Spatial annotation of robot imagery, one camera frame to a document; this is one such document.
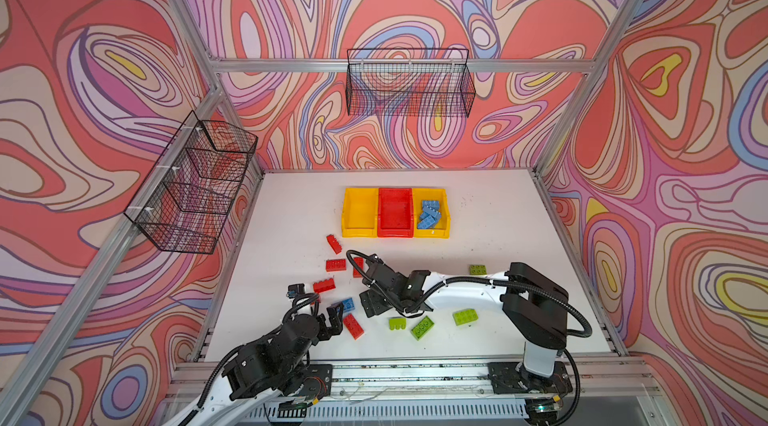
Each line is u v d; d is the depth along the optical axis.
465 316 0.82
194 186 0.69
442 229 0.99
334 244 0.98
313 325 0.59
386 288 0.64
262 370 0.55
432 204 1.07
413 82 0.96
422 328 0.82
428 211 1.03
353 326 0.80
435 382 0.75
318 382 0.72
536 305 0.48
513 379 0.73
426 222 1.00
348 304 0.84
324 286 0.88
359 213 1.08
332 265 0.91
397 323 0.81
